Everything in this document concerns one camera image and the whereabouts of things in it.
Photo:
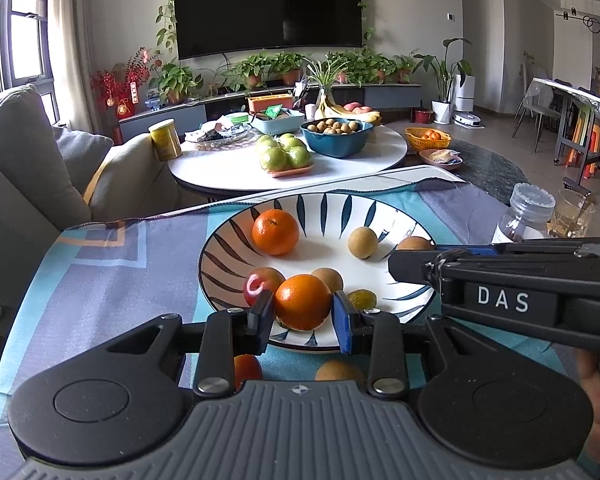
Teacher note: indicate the plate of green apples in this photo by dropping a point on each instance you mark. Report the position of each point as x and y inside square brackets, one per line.
[287, 173]

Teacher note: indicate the beige cushion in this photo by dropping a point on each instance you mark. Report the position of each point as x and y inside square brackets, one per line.
[125, 180]

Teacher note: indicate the brown longan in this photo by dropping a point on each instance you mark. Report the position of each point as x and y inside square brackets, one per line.
[339, 372]
[363, 242]
[414, 243]
[328, 276]

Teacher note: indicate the blue patterned tablecloth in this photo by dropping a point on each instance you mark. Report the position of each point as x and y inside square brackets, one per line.
[120, 280]

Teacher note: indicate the dark marble round table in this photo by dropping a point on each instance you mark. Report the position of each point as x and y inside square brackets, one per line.
[490, 170]

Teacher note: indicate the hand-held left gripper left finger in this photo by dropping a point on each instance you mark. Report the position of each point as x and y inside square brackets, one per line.
[262, 316]

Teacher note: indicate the blue and white vase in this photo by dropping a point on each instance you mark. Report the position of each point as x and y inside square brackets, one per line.
[152, 100]

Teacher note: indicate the clear plastic bottle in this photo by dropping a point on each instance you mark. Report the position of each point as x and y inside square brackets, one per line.
[525, 210]

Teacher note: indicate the black pendant lamp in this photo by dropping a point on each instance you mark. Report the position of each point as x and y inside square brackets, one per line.
[587, 20]

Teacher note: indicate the pile of tangerines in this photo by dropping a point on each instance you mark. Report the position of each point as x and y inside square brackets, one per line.
[431, 135]

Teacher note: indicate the pile of brown fruit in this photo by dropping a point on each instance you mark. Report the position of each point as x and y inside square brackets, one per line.
[335, 126]

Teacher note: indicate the round white table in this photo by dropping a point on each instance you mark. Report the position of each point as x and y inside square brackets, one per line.
[220, 170]

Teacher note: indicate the pink peach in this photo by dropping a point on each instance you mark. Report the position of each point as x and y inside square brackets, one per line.
[359, 107]

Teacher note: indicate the orange basket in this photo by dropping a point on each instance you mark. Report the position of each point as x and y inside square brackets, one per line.
[415, 144]

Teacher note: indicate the grey television cabinet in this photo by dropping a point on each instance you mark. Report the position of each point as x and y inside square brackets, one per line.
[395, 95]

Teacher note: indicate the beige curtain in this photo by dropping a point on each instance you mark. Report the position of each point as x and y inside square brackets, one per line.
[72, 45]

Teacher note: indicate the glass plate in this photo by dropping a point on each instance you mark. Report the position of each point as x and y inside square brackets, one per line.
[222, 141]

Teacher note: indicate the spider plant in glass vase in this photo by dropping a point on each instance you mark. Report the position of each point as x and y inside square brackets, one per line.
[325, 77]

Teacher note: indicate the glass cup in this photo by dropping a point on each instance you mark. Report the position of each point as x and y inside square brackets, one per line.
[572, 215]

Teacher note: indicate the green apple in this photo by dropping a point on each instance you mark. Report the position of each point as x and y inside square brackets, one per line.
[274, 159]
[266, 143]
[294, 143]
[299, 159]

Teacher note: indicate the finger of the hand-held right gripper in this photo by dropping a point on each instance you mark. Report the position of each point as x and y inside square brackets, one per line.
[467, 249]
[412, 267]

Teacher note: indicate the pink dish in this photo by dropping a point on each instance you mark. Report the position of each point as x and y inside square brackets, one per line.
[442, 164]

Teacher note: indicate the narrow dark-framed window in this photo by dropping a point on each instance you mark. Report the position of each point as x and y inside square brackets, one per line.
[27, 45]

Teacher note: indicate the red apple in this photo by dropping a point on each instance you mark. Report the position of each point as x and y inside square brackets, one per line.
[260, 282]

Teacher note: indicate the tall plant in white pot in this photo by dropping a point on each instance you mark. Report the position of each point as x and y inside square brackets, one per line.
[442, 107]

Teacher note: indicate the orange stool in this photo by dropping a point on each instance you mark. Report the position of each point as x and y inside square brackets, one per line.
[582, 140]

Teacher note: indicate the orange box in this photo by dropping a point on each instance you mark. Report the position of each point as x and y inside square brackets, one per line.
[270, 102]

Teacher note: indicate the banana bunch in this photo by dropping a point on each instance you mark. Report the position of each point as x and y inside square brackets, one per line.
[330, 110]

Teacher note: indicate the grey dining chair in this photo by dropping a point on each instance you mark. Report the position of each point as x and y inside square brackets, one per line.
[532, 105]

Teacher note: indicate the wide green potted plant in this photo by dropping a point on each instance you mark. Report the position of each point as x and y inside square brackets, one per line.
[362, 64]

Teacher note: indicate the grey sofa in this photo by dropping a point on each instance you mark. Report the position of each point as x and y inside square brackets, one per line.
[15, 175]

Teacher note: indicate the large orange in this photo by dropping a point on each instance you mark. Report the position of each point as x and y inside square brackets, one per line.
[275, 231]
[302, 301]

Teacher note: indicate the bushy green potted plant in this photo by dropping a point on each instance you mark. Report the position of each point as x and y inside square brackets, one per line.
[174, 80]

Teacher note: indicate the green packet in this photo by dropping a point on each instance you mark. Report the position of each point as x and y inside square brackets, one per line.
[274, 111]

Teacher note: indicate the red decoration plant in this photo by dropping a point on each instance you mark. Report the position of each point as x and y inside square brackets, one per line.
[122, 80]

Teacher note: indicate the red plant pot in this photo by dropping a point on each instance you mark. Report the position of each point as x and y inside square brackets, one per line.
[423, 116]

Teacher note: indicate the grey cushion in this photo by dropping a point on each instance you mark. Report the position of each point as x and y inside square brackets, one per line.
[80, 155]

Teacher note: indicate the blue bowl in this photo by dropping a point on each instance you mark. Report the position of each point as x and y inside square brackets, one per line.
[337, 145]

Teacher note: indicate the striped ceramic bowl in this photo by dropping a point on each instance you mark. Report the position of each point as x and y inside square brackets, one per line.
[320, 230]

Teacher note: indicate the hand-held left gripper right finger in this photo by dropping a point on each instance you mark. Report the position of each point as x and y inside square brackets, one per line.
[341, 324]

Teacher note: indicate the green-yellow kiwi front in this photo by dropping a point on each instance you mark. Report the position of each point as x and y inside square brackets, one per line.
[362, 299]

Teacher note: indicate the wall television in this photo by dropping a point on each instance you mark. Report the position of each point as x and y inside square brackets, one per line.
[270, 5]

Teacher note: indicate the yellow can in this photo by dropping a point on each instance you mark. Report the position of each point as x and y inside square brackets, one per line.
[165, 140]

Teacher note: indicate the red plum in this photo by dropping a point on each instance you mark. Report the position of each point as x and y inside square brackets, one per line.
[247, 369]

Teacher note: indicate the long dining table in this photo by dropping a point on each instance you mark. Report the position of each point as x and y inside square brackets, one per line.
[575, 92]

